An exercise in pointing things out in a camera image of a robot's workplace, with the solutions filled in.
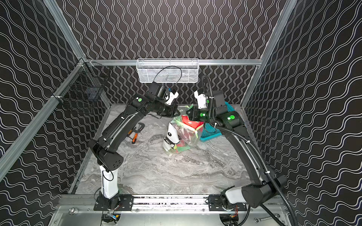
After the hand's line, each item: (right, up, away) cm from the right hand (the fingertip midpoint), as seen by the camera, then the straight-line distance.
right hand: (186, 110), depth 69 cm
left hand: (0, -2, +3) cm, 4 cm away
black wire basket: (-68, +15, +24) cm, 74 cm away
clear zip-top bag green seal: (-5, -6, +3) cm, 9 cm away
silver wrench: (+35, -55, +1) cm, 65 cm away
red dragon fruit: (+1, -11, +2) cm, 11 cm away
